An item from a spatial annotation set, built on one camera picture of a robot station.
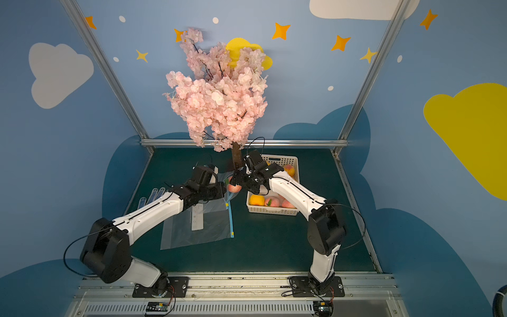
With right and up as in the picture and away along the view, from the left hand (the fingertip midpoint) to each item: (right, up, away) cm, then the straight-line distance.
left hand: (227, 186), depth 86 cm
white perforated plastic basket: (+28, +13, +24) cm, 39 cm away
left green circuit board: (-24, -43, -15) cm, 51 cm away
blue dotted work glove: (-40, -5, +15) cm, 43 cm away
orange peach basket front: (+13, -7, +7) cm, 16 cm away
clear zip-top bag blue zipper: (-6, -16, +7) cm, 19 cm away
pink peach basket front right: (+27, -9, +6) cm, 29 cm away
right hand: (+5, +2, -1) cm, 6 cm away
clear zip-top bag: (-20, -19, 0) cm, 27 cm away
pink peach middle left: (+20, -7, +4) cm, 22 cm away
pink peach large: (+2, -1, -1) cm, 3 cm away
